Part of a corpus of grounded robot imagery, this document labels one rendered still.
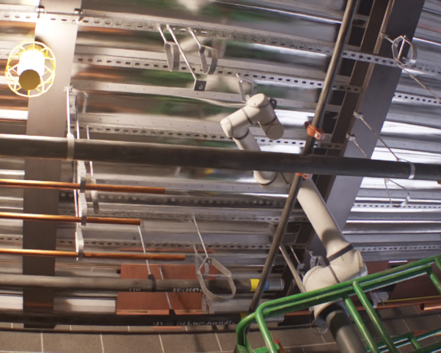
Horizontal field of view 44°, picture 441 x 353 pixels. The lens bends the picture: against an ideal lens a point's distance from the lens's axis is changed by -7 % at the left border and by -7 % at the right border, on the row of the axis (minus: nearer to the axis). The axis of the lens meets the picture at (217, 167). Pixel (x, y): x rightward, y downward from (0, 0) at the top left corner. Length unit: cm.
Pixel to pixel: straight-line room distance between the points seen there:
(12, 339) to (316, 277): 201
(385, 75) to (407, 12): 40
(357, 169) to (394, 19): 95
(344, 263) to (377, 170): 51
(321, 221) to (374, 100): 83
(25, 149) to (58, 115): 67
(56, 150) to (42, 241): 118
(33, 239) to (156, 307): 117
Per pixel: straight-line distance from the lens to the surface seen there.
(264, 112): 260
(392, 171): 287
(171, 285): 329
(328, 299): 280
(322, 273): 302
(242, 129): 262
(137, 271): 390
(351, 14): 248
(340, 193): 368
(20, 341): 388
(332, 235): 302
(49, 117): 298
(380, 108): 347
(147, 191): 259
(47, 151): 234
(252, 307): 326
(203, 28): 275
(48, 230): 338
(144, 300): 411
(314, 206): 302
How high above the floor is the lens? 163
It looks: 54 degrees up
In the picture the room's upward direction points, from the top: 24 degrees counter-clockwise
